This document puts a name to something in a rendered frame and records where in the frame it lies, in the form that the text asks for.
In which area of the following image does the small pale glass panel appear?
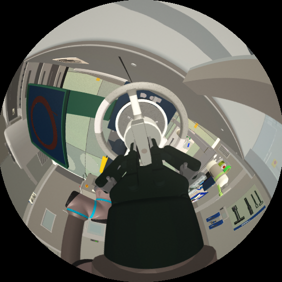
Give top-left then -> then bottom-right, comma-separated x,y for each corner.
40,207 -> 57,233

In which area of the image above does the white inching handwheel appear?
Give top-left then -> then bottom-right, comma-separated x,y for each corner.
94,81 -> 189,167

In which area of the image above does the grey cupboard row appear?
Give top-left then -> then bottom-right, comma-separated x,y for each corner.
6,61 -> 70,125

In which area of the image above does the white bottle with green bands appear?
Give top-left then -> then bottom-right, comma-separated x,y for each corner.
205,159 -> 230,189

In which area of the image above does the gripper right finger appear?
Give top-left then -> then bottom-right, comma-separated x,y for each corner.
149,136 -> 202,173

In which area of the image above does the blue board with red ring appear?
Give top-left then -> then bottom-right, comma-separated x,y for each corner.
26,83 -> 71,170

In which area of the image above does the blue label sign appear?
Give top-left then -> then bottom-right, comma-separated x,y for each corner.
205,212 -> 222,230

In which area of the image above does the yellow flat bar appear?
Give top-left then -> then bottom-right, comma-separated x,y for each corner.
99,154 -> 109,174

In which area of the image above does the white grey machine box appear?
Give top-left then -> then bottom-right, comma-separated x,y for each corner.
3,122 -> 32,155

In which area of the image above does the green guard panel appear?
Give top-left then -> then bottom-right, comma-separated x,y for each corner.
66,89 -> 118,121

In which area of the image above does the white round limiter hub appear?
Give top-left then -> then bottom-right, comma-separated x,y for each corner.
115,99 -> 171,151

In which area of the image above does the grey vent grille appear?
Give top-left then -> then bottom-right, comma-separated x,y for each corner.
217,143 -> 231,160

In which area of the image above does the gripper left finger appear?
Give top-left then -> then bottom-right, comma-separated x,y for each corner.
94,142 -> 141,189

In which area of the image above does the grey control box red button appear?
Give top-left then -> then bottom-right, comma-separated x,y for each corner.
80,173 -> 100,195

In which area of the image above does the pale blue window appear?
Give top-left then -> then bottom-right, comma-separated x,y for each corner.
243,114 -> 279,178

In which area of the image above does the tool poster with blue edge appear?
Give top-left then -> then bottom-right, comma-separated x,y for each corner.
227,184 -> 267,232

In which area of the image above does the beige ceiling vent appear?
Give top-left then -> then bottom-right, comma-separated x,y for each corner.
52,56 -> 90,65

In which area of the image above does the dark blue press drive body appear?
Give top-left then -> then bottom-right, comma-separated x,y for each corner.
107,81 -> 178,133

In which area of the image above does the blue and white paper stack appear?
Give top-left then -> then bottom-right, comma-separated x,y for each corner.
188,184 -> 209,203

